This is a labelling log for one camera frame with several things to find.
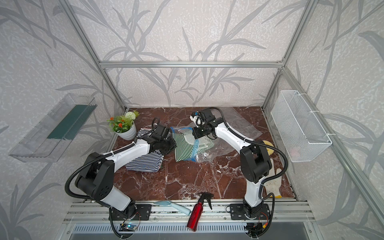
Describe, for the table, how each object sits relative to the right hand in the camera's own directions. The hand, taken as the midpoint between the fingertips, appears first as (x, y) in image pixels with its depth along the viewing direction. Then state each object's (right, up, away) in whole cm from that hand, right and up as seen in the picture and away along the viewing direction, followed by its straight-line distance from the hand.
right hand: (193, 132), depth 90 cm
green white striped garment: (-7, -8, +9) cm, 14 cm away
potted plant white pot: (-43, +4, +2) cm, 43 cm away
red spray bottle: (+3, -37, -17) cm, 41 cm away
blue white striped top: (-24, -18, -4) cm, 30 cm away
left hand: (-9, -8, 0) cm, 12 cm away
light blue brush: (-3, -38, -16) cm, 42 cm away
